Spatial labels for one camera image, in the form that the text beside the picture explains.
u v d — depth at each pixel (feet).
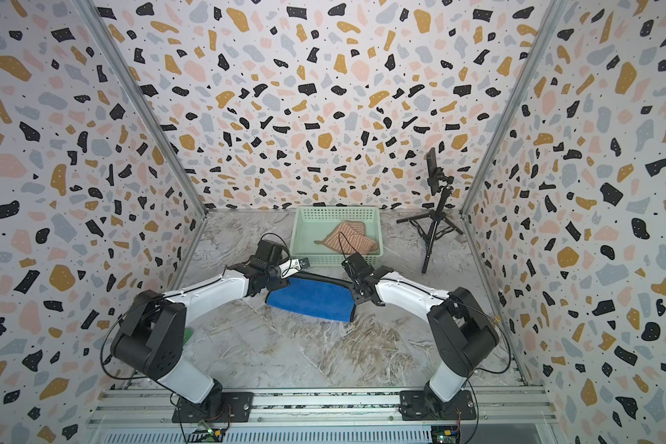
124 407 2.46
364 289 2.13
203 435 2.39
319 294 3.13
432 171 2.86
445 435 2.35
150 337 1.47
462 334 1.51
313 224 3.82
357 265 2.35
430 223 3.40
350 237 3.63
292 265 2.75
